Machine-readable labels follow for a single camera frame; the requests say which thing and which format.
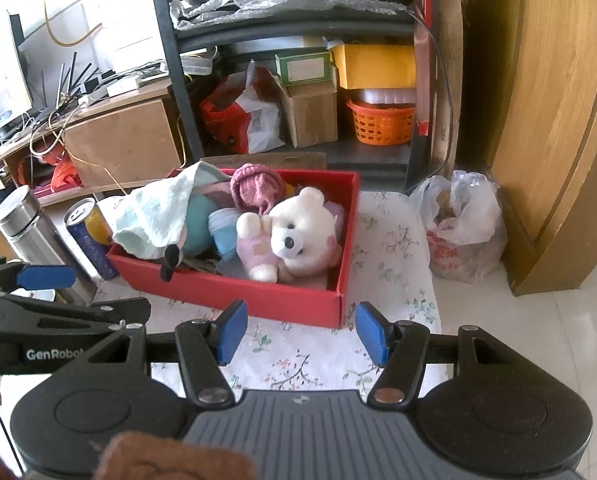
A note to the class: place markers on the clear bubble wrap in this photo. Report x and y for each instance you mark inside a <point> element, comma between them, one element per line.
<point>213,7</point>

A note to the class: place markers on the pink knitted hat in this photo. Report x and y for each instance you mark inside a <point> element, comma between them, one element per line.
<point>256,185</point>

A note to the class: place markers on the brown cardboard sheet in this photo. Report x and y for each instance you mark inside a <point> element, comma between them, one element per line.
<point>451,60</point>

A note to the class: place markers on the red plastic bags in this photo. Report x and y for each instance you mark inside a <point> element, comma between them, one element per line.
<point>63,175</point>

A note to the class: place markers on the white plastic bag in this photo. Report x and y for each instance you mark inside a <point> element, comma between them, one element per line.
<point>458,230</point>

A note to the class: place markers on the blue and yellow drink can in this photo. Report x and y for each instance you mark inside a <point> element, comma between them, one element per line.
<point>86,240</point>

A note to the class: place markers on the black metal shelf rack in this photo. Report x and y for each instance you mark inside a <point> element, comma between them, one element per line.
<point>178,85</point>

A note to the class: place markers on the red cardboard box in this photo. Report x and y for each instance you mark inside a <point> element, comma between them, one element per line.
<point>258,300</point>

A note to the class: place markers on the pink pig plush toy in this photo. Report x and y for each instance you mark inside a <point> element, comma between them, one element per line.
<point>198,230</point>

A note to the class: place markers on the red and white bag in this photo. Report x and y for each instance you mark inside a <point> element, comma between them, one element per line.
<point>228,115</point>

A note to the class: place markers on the wooden tv stand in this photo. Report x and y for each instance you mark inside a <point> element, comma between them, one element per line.
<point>123,140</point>

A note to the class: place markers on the black and white soft toy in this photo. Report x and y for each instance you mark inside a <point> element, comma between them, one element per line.
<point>171,260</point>

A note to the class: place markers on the stainless steel thermos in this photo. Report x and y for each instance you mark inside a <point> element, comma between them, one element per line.
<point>26,232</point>

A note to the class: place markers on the white power adapter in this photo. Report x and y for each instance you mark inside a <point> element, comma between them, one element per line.
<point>123,87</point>

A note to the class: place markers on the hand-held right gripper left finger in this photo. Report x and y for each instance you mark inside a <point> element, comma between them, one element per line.
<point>231,332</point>

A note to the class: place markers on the orange plastic basket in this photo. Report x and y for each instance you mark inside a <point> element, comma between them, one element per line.
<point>378,122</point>

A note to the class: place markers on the yellow box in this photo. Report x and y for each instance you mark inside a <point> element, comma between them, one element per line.
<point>378,65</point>

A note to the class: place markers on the green box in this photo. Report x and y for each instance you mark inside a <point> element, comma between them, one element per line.
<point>303,67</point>

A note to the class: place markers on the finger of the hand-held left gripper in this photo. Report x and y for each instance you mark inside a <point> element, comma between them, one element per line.
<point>53,315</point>
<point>48,276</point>

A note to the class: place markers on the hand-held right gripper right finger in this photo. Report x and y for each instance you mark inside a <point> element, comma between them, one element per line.
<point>373,334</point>

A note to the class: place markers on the wooden board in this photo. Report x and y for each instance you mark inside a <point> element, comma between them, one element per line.
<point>288,160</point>

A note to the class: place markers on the stack of clear plastic tubs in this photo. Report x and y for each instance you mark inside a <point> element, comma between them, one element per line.
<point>383,96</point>

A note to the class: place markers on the brown cardboard box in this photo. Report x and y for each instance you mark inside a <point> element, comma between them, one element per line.
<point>311,115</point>

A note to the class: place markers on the pale green towel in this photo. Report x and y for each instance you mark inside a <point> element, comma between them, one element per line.
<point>148,215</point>

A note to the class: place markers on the blue face mask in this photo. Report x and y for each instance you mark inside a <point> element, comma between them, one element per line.
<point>223,235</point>

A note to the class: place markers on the wooden cabinet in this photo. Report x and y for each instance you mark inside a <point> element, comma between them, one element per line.
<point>553,135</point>

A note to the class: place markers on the white teddy bear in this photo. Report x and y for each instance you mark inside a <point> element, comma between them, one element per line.
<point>298,225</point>

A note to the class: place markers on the black router with antennas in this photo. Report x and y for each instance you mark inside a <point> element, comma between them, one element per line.
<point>93,82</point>

